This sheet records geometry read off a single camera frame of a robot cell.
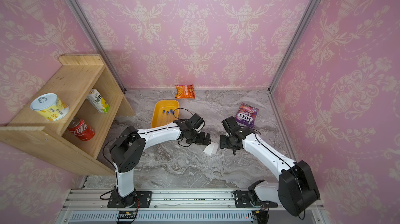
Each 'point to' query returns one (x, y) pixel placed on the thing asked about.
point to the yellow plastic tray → (165, 111)
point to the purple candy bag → (246, 115)
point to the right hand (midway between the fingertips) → (225, 143)
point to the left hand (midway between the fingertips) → (205, 142)
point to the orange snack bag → (185, 91)
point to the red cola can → (81, 129)
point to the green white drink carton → (96, 100)
